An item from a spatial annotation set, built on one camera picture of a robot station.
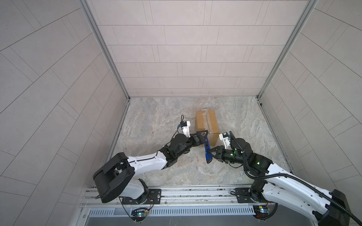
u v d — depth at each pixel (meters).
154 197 0.71
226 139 0.69
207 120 0.84
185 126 0.71
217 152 0.66
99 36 0.81
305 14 0.74
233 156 0.61
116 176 0.41
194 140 0.67
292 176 0.47
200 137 0.67
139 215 0.64
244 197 0.71
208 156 0.69
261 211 0.68
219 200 0.71
